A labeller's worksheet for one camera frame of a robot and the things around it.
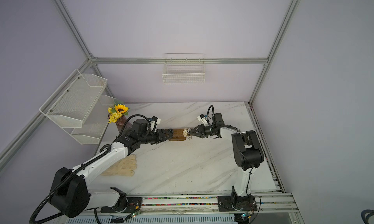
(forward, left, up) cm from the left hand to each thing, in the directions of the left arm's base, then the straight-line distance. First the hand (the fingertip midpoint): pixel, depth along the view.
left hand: (169, 137), depth 80 cm
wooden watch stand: (+8, -3, -11) cm, 14 cm away
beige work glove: (-11, +28, -16) cm, 34 cm away
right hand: (+7, -13, -7) cm, 16 cm away
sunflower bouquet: (+13, +31, +7) cm, 35 cm away
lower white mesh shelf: (+13, +50, -5) cm, 52 cm away
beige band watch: (+9, -8, -9) cm, 15 cm away
